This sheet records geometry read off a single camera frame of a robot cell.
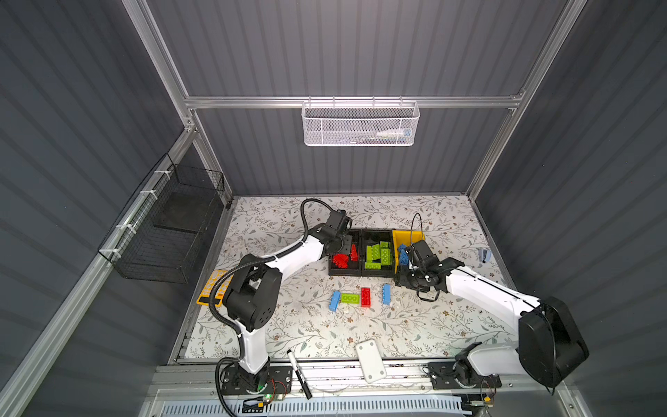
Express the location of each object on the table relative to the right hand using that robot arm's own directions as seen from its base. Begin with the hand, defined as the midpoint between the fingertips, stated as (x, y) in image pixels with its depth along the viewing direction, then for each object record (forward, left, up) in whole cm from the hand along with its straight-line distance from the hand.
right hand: (403, 279), depth 87 cm
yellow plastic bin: (+25, -7, -11) cm, 28 cm away
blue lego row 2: (-2, +5, -7) cm, 9 cm away
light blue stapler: (+13, -34, -5) cm, 37 cm away
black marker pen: (-27, +34, -5) cm, 43 cm away
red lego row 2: (-4, +13, -5) cm, 14 cm away
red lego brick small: (+12, +16, -4) cm, 21 cm away
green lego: (+16, +4, -5) cm, 17 cm away
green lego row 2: (+12, +4, -5) cm, 13 cm away
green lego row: (+13, +8, -4) cm, 16 cm away
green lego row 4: (-5, +18, -6) cm, 19 cm away
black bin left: (+8, +18, -5) cm, 21 cm away
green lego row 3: (+8, +10, -5) cm, 14 cm away
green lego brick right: (+12, +11, -3) cm, 16 cm away
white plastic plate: (-24, +12, -5) cm, 28 cm away
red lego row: (+9, +21, -4) cm, 24 cm away
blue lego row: (-6, +23, -4) cm, 24 cm away
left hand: (+12, +18, +4) cm, 22 cm away
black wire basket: (+3, +73, +22) cm, 76 cm away
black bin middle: (+22, +9, -7) cm, 25 cm away
